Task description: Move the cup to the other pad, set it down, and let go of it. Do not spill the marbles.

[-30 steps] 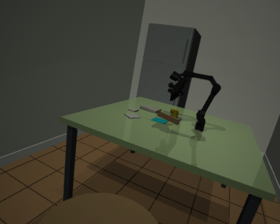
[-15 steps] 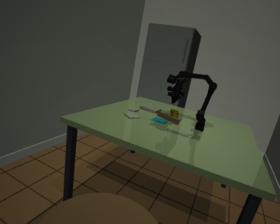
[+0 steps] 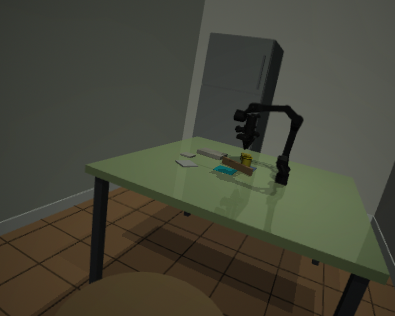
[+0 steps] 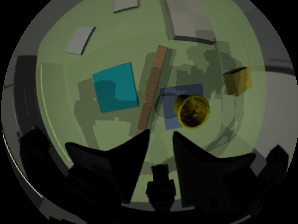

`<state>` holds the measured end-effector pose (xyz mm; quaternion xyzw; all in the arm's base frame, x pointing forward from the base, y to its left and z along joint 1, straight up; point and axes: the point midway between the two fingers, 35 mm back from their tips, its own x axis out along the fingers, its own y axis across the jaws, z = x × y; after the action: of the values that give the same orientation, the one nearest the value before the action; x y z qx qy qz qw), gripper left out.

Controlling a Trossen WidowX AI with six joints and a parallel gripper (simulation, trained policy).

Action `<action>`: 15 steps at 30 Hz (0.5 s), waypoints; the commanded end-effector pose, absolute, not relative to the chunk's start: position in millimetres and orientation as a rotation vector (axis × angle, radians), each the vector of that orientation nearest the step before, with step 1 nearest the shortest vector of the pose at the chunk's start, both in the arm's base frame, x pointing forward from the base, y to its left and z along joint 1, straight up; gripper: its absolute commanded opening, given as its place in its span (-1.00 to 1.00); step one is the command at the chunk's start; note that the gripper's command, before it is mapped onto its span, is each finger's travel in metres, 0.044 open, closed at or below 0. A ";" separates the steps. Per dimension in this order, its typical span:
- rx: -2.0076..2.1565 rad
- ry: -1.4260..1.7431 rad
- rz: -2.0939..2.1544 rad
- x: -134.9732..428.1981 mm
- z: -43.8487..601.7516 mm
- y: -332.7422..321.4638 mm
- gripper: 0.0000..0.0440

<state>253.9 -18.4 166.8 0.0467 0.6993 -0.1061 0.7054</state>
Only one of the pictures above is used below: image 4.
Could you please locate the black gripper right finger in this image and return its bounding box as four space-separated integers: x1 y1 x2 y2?
172 131 257 208

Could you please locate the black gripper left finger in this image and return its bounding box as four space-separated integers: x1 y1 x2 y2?
65 128 150 205

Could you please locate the yellow rectangular block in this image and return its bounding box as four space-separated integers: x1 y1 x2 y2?
226 67 253 97

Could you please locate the brown wooden bar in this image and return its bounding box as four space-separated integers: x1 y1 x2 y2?
134 44 168 136

